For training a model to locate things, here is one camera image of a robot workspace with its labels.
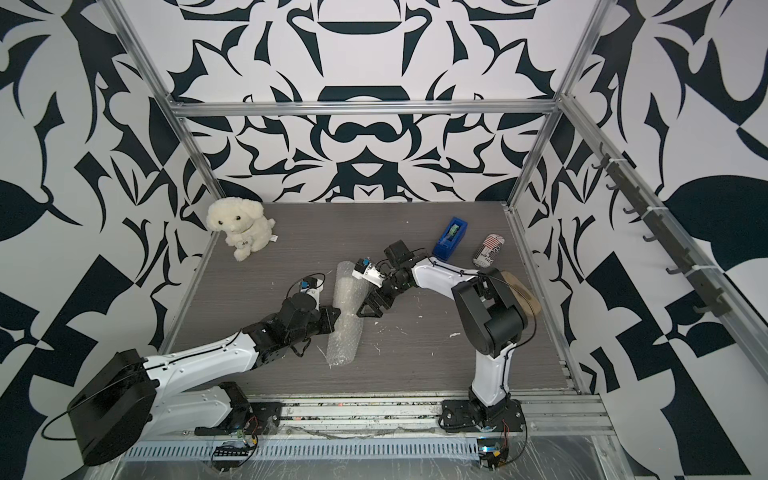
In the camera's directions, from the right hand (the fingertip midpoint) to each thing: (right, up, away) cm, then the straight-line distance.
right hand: (365, 298), depth 89 cm
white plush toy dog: (-39, +23, +4) cm, 45 cm away
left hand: (-7, -1, -5) cm, 8 cm away
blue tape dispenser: (+28, +17, +15) cm, 36 cm away
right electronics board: (+30, -32, -19) cm, 48 cm away
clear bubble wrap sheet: (-5, -4, -6) cm, 9 cm away
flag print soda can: (+40, +13, +13) cm, 44 cm away
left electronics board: (-31, -35, -16) cm, 50 cm away
